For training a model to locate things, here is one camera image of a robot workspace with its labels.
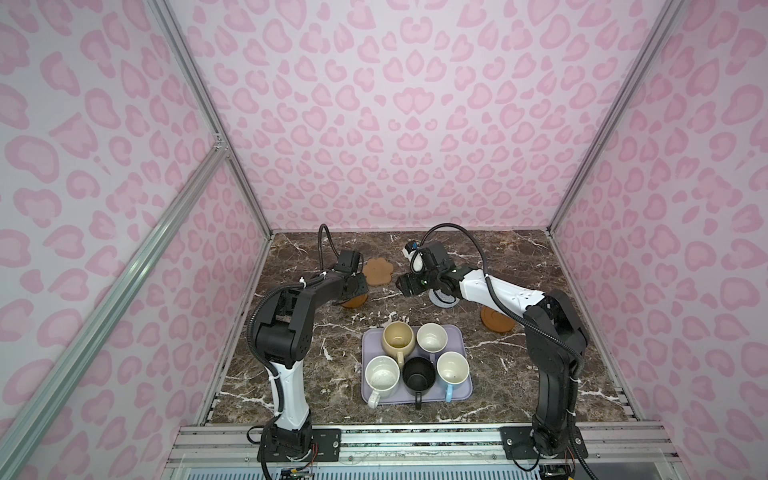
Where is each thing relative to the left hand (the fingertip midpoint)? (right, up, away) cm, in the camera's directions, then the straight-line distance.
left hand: (360, 281), depth 102 cm
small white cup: (+22, -15, -14) cm, 30 cm away
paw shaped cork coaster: (+6, +3, +5) cm, 8 cm away
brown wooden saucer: (-1, -6, -5) cm, 8 cm away
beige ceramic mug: (+13, -16, -12) cm, 24 cm away
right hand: (+16, +3, -10) cm, 19 cm away
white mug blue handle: (+28, -23, -19) cm, 41 cm away
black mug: (+18, -25, -19) cm, 36 cm away
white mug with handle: (+8, -25, -18) cm, 32 cm away
